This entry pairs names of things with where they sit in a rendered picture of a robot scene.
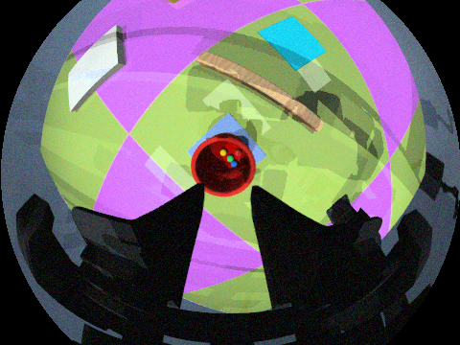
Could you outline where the red cup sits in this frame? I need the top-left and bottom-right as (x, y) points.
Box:
(192, 133), (257, 196)

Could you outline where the long wooden beam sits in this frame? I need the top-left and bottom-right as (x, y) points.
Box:
(197, 50), (325, 133)

